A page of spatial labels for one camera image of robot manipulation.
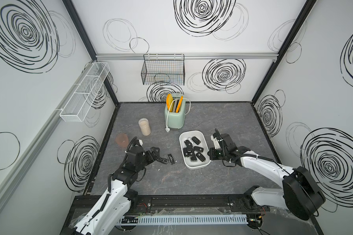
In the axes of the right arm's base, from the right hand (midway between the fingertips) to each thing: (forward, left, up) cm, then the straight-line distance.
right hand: (208, 153), depth 86 cm
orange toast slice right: (+29, +18, +11) cm, 36 cm away
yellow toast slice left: (+28, +24, +16) cm, 40 cm away
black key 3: (+2, +13, -4) cm, 14 cm away
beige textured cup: (+16, +40, +5) cm, 43 cm away
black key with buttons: (+11, +6, -4) cm, 14 cm away
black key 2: (0, +4, -4) cm, 6 cm away
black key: (+8, +12, -3) cm, 14 cm away
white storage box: (+14, +12, -1) cm, 18 cm away
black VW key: (+1, +10, -2) cm, 11 cm away
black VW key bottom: (+5, +5, -3) cm, 7 cm away
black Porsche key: (-4, +27, -3) cm, 28 cm away
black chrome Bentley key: (-2, +22, -4) cm, 22 cm away
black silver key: (-1, +8, -5) cm, 10 cm away
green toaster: (+20, +22, +7) cm, 31 cm away
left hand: (-2, +31, +5) cm, 32 cm away
